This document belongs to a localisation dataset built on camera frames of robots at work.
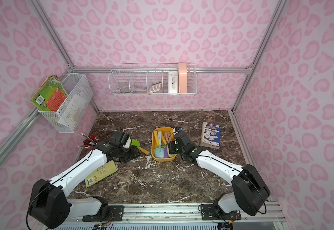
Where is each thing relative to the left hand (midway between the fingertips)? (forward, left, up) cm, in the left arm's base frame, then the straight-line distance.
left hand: (139, 153), depth 83 cm
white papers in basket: (+19, +39, +15) cm, 46 cm away
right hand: (+5, -17, +2) cm, 18 cm away
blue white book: (+18, -46, -8) cm, 50 cm away
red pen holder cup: (+9, +32, -2) cm, 34 cm away
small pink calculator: (+38, -8, +17) cm, 43 cm away
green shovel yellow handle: (+2, -18, -7) cm, 19 cm away
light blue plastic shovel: (+5, -11, -8) cm, 14 cm away
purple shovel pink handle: (+3, -15, -7) cm, 17 cm away
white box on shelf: (+40, -20, +21) cm, 49 cm away
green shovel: (+14, +5, -11) cm, 18 cm away
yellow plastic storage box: (+20, -17, -5) cm, 27 cm away
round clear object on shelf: (+37, +11, +18) cm, 43 cm away
